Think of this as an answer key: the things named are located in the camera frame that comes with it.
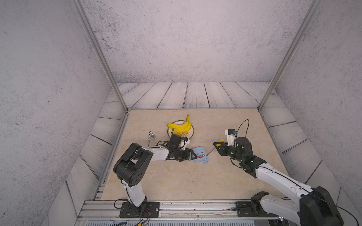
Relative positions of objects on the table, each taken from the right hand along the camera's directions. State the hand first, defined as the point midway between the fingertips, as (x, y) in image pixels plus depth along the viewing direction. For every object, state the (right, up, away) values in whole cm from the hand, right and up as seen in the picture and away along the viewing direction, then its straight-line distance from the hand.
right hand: (215, 143), depth 81 cm
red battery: (-7, -9, +8) cm, 14 cm away
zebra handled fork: (-43, 0, +20) cm, 48 cm away
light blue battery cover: (-3, -13, +10) cm, 16 cm away
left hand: (-11, -10, +7) cm, 17 cm away
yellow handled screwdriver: (+3, +2, -4) cm, 5 cm away
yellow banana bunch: (-19, +7, +22) cm, 29 cm away
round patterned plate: (-15, +3, +23) cm, 27 cm away
